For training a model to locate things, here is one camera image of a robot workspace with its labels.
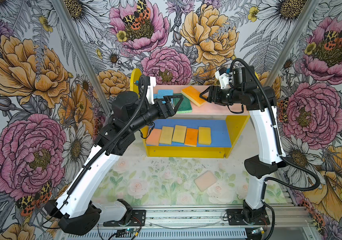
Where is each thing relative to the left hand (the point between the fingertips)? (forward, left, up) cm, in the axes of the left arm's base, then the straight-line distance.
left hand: (177, 105), depth 55 cm
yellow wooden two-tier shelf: (+21, -32, -35) cm, 51 cm away
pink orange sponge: (+8, +12, -33) cm, 36 cm away
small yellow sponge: (+10, -16, -33) cm, 38 cm away
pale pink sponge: (-10, -16, -49) cm, 53 cm away
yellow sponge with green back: (+11, +5, -33) cm, 35 cm away
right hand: (+10, -13, -7) cm, 18 cm away
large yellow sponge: (+11, -2, -33) cm, 35 cm away
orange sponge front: (+8, -8, -33) cm, 35 cm away
